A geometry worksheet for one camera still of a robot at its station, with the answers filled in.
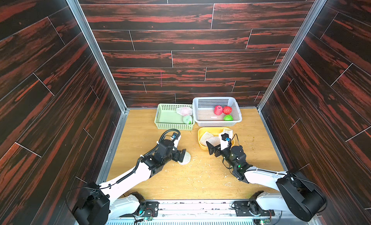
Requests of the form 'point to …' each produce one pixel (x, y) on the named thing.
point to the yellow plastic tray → (215, 131)
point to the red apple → (227, 110)
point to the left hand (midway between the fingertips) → (180, 147)
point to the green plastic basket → (166, 118)
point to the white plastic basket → (204, 114)
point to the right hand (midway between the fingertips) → (216, 137)
